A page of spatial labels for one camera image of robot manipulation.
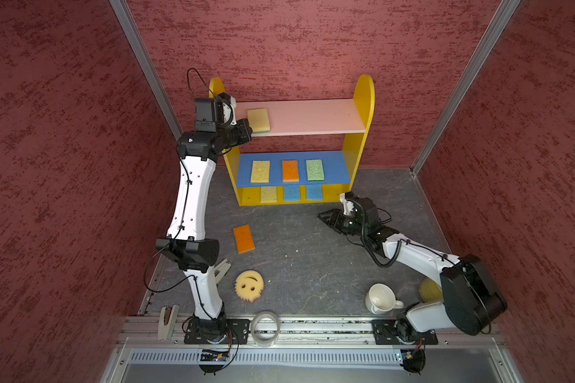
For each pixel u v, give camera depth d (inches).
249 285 31.9
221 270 33.5
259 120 30.3
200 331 26.8
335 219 29.7
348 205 30.5
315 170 39.4
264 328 30.2
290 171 39.5
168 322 29.1
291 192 42.0
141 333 29.2
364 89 28.5
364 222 26.2
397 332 26.7
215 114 21.6
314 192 42.8
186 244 18.1
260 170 39.4
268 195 41.9
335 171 39.9
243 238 37.3
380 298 30.9
